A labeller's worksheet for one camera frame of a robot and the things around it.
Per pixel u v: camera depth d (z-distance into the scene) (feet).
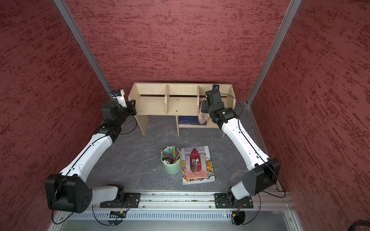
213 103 1.84
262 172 1.31
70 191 1.28
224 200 2.43
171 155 2.60
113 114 1.90
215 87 2.17
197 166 2.80
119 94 2.18
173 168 2.65
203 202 2.47
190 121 2.93
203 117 2.60
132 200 2.43
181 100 2.89
